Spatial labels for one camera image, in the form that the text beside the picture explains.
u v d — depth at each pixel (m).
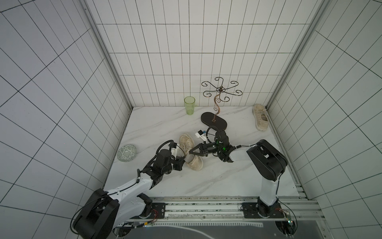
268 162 0.51
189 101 1.07
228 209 0.74
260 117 1.06
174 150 0.76
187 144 0.85
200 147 0.77
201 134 0.83
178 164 0.72
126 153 0.92
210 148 0.78
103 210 0.40
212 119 1.09
